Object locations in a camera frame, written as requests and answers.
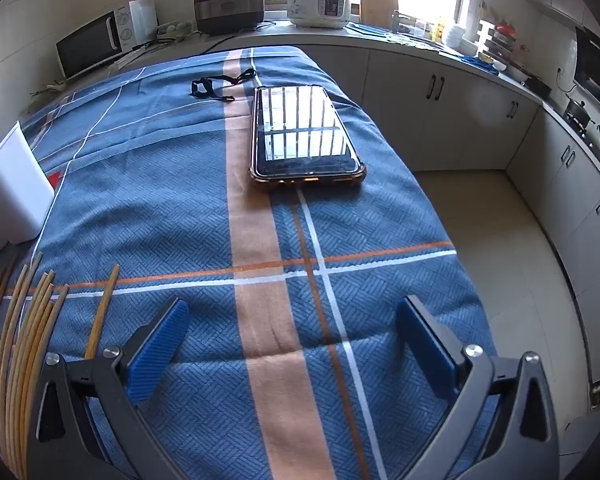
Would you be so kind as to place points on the black rice cooker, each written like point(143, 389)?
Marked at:
point(227, 10)

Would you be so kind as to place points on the blue cloth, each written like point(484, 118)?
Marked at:
point(476, 60)

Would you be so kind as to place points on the black range hood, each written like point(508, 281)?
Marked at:
point(597, 70)

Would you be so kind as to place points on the white utensil holder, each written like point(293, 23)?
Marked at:
point(10, 195)

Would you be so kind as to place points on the blue plaid tablecloth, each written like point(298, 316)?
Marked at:
point(155, 185)

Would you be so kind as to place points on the metal faucet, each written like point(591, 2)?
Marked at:
point(400, 21)

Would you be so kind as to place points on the black tray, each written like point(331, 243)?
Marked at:
point(538, 86)

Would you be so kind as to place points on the yellow bottle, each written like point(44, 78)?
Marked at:
point(439, 29)

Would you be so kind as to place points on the brown wooden chopstick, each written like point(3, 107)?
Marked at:
point(102, 310)

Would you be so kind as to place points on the stack of white bowls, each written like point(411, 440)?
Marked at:
point(457, 37)

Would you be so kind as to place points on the black smartphone clear case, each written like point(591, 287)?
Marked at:
point(300, 130)

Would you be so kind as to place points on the condiment rack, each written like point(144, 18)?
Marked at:
point(497, 35)

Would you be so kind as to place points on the pile of wooden chopsticks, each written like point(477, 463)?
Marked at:
point(27, 340)

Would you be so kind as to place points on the wooden cutting board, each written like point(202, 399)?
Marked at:
point(377, 0)

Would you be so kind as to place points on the white kitchen base cabinets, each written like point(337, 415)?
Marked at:
point(480, 125)

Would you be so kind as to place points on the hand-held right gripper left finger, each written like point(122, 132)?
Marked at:
point(157, 355)

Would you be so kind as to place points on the blue plastic tray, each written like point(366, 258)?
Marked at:
point(375, 28)

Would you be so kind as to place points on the black cooking pot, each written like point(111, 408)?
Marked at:
point(577, 112)

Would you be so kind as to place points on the white microwave oven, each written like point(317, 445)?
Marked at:
point(87, 45)

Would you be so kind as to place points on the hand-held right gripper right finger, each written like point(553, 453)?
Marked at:
point(427, 350)

